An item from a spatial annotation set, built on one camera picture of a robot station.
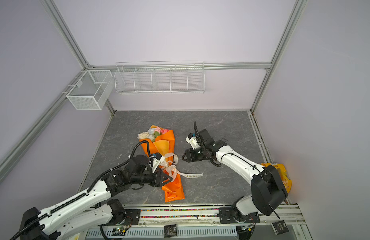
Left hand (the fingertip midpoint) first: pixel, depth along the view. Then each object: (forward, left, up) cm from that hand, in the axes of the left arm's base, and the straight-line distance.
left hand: (168, 181), depth 71 cm
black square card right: (-21, -51, -12) cm, 57 cm away
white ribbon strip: (+14, +1, -11) cm, 17 cm away
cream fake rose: (+35, +19, -9) cm, 41 cm away
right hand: (+12, -9, -2) cm, 15 cm away
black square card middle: (-19, 0, -11) cm, 22 cm away
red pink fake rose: (+38, +6, -10) cm, 40 cm away
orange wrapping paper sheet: (+22, +6, -9) cm, 25 cm away
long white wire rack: (+64, +6, +15) cm, 66 cm away
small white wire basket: (+58, +52, +11) cm, 78 cm away
